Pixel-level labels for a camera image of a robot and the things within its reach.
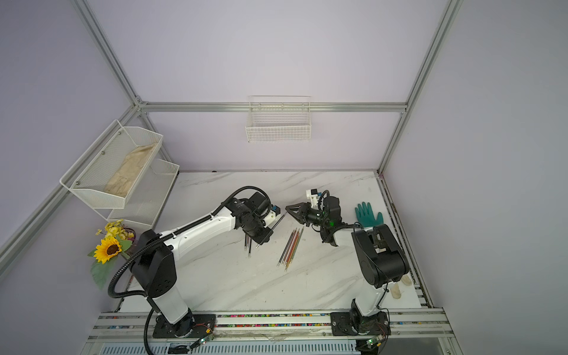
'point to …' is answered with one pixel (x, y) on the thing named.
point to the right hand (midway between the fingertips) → (287, 212)
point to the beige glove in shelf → (120, 181)
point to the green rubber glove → (365, 216)
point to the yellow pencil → (293, 252)
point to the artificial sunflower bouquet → (116, 240)
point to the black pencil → (271, 230)
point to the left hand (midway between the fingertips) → (265, 241)
